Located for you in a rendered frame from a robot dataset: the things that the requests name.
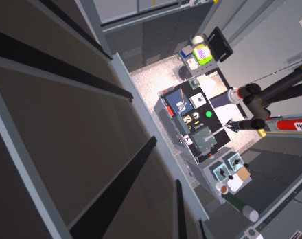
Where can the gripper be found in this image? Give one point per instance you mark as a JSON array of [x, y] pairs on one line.
[[239, 125]]

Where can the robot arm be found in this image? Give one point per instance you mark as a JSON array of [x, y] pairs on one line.
[[275, 89]]

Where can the silver hoist lever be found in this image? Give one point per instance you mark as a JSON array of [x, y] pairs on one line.
[[214, 134]]

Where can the green push button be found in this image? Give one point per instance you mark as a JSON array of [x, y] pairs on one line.
[[208, 114]]

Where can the grey-green lever box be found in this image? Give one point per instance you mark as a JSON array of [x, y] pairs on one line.
[[202, 143]]

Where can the black top control desk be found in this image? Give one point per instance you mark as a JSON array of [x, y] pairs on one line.
[[215, 142]]

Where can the dark blue pad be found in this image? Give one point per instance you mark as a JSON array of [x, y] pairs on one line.
[[218, 100]]

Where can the white red cylinder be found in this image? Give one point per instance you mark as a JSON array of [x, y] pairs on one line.
[[233, 95]]

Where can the yellow block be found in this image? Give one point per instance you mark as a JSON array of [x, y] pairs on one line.
[[261, 132]]

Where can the light blue joystick box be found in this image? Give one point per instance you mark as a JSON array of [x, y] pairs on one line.
[[219, 173], [234, 161]]

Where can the black joystick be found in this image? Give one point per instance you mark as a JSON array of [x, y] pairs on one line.
[[236, 162], [222, 172]]

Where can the round silver dial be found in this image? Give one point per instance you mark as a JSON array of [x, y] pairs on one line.
[[195, 115]]

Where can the white box with knob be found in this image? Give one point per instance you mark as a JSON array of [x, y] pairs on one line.
[[198, 100]]

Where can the white black striped label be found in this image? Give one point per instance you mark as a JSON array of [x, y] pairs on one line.
[[188, 140]]

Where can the brown cardboard box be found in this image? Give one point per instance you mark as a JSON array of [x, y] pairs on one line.
[[243, 173]]

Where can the dark green box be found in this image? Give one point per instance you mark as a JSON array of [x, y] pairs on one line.
[[180, 124]]

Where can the small green box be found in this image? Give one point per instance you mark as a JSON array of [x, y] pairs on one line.
[[194, 83]]

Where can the orange pencil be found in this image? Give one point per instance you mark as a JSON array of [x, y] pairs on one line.
[[182, 95]]

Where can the grey side desk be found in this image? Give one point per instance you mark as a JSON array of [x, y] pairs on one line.
[[208, 179]]

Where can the white cloth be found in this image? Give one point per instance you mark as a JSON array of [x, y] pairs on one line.
[[235, 184]]

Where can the blue clipboard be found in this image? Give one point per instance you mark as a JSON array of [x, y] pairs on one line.
[[175, 103]]

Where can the red tab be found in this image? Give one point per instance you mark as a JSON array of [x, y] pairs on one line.
[[170, 111]]

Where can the grey shelf unit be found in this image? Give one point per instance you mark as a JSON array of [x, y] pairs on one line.
[[203, 68]]

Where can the white coffee mug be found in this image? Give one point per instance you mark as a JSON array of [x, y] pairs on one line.
[[223, 189]]

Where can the black round disc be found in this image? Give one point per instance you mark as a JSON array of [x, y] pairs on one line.
[[183, 72]]

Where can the cream box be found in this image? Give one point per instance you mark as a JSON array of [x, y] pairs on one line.
[[192, 63]]

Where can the green yellow box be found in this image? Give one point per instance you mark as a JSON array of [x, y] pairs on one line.
[[202, 53]]

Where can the green flask silver cap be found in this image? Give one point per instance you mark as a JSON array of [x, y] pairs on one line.
[[238, 204]]

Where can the black monitor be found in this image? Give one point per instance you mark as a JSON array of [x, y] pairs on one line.
[[219, 44]]

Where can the blue book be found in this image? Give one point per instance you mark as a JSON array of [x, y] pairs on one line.
[[183, 53]]

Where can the grey flat box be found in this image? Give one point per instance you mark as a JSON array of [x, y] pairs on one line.
[[188, 49]]

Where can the white hard hat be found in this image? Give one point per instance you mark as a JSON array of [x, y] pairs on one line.
[[197, 39]]

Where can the white socket plate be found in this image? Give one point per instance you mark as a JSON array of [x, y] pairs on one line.
[[197, 2]]

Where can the brown floor vent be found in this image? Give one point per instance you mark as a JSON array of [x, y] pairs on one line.
[[300, 235]]

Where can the grey wall plate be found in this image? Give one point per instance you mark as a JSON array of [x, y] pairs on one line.
[[295, 58]]

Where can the white bracket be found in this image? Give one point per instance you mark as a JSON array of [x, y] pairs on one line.
[[253, 233]]

